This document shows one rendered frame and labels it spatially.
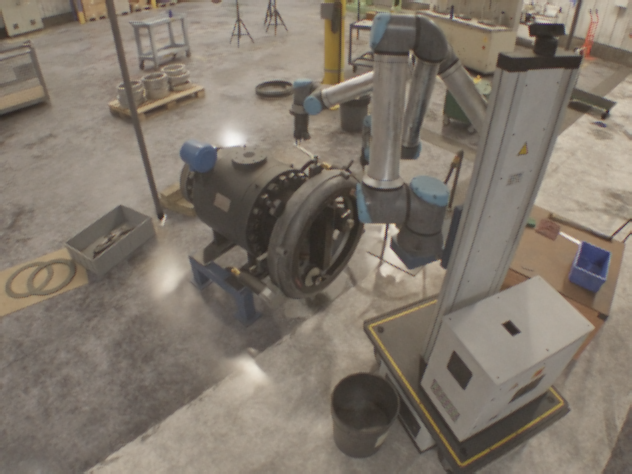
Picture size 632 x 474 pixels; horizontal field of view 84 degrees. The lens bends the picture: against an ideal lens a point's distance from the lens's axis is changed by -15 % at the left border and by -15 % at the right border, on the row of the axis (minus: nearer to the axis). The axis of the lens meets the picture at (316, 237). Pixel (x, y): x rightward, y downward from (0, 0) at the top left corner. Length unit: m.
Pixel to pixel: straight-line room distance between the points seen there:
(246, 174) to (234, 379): 1.17
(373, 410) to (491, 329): 0.81
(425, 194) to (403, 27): 0.57
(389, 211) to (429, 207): 0.15
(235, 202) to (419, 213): 1.15
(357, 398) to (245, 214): 1.13
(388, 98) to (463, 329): 0.88
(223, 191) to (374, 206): 1.14
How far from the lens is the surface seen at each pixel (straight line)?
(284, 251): 1.95
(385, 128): 1.39
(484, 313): 1.69
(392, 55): 1.35
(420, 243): 1.58
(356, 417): 2.13
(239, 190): 2.30
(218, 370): 2.47
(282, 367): 2.43
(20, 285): 3.60
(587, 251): 2.83
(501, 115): 1.32
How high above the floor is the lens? 2.04
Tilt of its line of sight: 39 degrees down
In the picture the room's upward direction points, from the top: straight up
